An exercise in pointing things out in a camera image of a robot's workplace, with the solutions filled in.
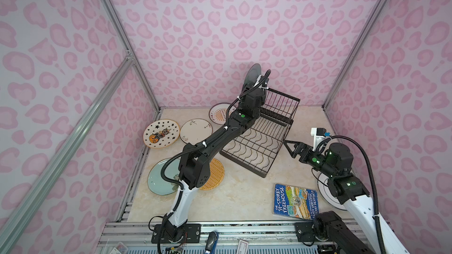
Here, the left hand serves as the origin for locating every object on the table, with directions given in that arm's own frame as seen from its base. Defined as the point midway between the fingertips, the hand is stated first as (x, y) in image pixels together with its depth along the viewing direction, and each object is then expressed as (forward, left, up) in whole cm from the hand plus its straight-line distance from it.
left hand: (251, 82), depth 81 cm
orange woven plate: (-29, +17, -34) cm, 48 cm away
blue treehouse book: (-43, -19, -33) cm, 58 cm away
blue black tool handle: (-58, +18, -30) cm, 68 cm away
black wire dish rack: (-15, -5, -34) cm, 37 cm away
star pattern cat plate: (-3, +52, -35) cm, 63 cm away
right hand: (-28, -14, -8) cm, 32 cm away
